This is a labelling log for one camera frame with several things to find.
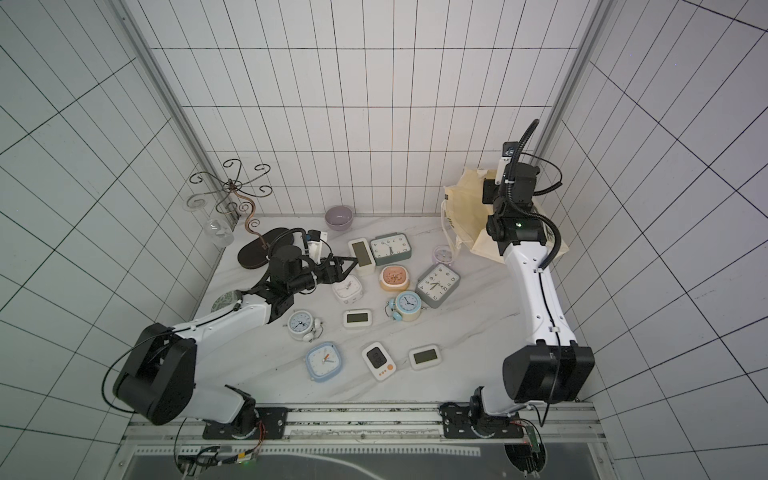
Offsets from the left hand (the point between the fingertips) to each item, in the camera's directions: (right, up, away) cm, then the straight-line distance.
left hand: (349, 265), depth 83 cm
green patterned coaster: (-40, -12, +8) cm, 42 cm away
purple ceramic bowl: (-8, +16, +33) cm, 37 cm away
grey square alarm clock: (+27, -8, +14) cm, 32 cm away
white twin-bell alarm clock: (-14, -18, +3) cm, 23 cm away
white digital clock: (+1, +4, +21) cm, 22 cm away
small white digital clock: (+2, -17, +7) cm, 18 cm away
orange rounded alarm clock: (+13, -6, +14) cm, 20 cm away
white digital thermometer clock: (+21, -26, -1) cm, 33 cm away
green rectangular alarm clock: (+12, +4, +24) cm, 27 cm away
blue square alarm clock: (-6, -26, -4) cm, 27 cm away
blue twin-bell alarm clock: (+17, -13, +7) cm, 22 cm away
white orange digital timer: (+9, -26, -4) cm, 28 cm away
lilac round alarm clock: (+31, +2, +21) cm, 38 cm away
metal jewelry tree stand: (-40, +2, +26) cm, 48 cm away
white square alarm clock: (-1, -9, +12) cm, 15 cm away
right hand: (+43, +25, -11) cm, 51 cm away
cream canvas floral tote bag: (+36, +14, +9) cm, 40 cm away
